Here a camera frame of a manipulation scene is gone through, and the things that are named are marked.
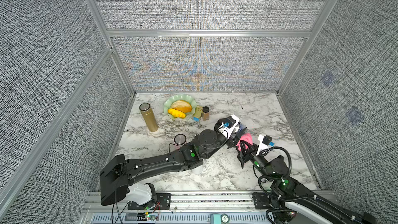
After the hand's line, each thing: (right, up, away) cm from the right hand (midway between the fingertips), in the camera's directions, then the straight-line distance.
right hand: (240, 137), depth 70 cm
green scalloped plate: (-28, +20, +39) cm, 52 cm away
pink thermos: (-28, -1, +1) cm, 28 cm away
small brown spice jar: (-15, +11, +27) cm, 32 cm away
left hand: (-1, +8, -8) cm, 11 cm away
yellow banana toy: (-34, +9, +30) cm, 46 cm away
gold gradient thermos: (-47, +6, +20) cm, 51 cm away
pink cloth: (+2, 0, -3) cm, 4 cm away
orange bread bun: (-30, +15, +34) cm, 47 cm away
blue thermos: (-4, +5, -12) cm, 14 cm away
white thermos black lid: (-19, -19, +9) cm, 29 cm away
